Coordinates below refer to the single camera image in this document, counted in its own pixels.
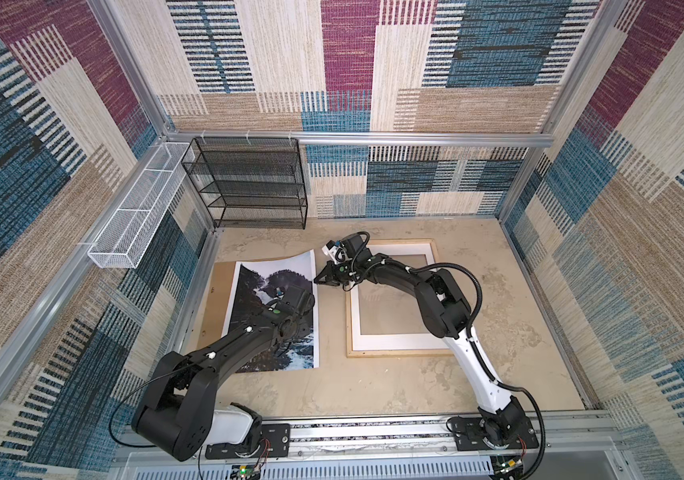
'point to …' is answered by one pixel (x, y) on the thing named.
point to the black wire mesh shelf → (249, 182)
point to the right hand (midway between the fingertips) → (315, 282)
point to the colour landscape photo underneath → (254, 283)
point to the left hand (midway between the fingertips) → (298, 324)
